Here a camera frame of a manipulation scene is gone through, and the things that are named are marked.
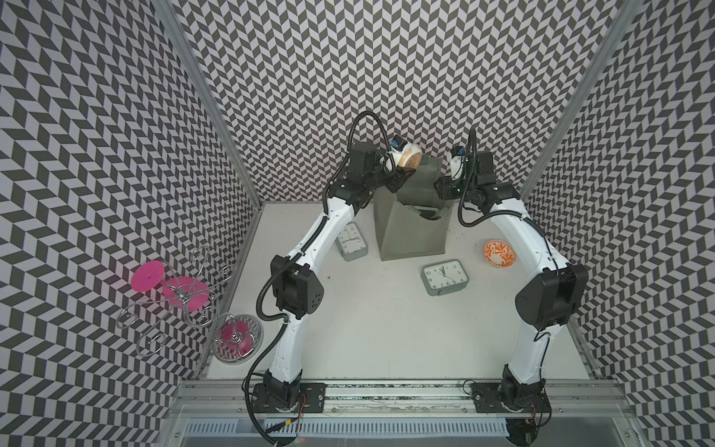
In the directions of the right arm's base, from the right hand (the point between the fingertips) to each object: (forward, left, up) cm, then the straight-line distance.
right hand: (443, 185), depth 86 cm
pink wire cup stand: (-38, +62, +5) cm, 72 cm away
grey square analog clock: (-4, +31, -24) cm, 39 cm away
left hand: (0, +11, +8) cm, 14 cm away
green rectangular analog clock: (-19, -2, -25) cm, 31 cm away
